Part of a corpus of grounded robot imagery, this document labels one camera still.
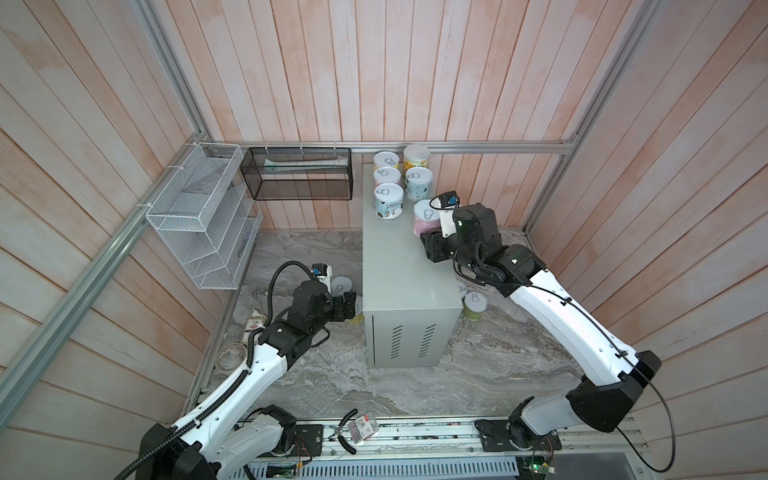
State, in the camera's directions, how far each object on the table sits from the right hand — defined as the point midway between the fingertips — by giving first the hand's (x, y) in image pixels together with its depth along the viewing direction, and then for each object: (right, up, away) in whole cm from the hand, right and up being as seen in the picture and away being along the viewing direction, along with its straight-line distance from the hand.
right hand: (429, 232), depth 72 cm
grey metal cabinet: (-6, -15, -12) cm, 21 cm away
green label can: (+18, -21, +21) cm, 35 cm away
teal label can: (-25, -15, +24) cm, 37 cm away
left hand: (-23, -18, +8) cm, 30 cm away
